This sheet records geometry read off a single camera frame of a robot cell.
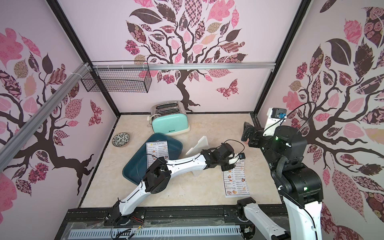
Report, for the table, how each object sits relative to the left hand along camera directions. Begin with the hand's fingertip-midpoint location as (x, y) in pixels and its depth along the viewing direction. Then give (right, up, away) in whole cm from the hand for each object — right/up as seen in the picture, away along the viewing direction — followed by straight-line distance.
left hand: (233, 161), depth 86 cm
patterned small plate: (-75, +11, +17) cm, 78 cm away
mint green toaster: (-40, +27, +10) cm, 49 cm away
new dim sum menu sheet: (-48, +5, +11) cm, 50 cm away
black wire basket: (-62, +53, +9) cm, 83 cm away
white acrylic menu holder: (-19, +11, -5) cm, 22 cm away
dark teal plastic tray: (-60, -5, +4) cm, 61 cm away
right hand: (+1, +22, -32) cm, 39 cm away
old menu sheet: (+1, -12, -1) cm, 12 cm away
